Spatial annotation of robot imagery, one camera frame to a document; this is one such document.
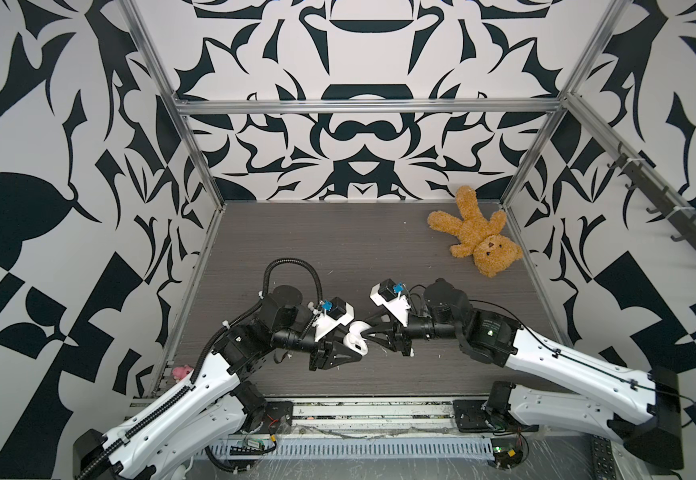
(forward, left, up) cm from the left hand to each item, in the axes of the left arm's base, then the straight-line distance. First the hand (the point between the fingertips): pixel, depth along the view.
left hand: (360, 343), depth 64 cm
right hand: (+3, -1, +2) cm, 3 cm away
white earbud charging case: (0, +2, +2) cm, 2 cm away
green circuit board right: (-19, -34, -24) cm, 46 cm away
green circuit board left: (-15, +26, -20) cm, 36 cm away
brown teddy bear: (+32, -45, -15) cm, 57 cm away
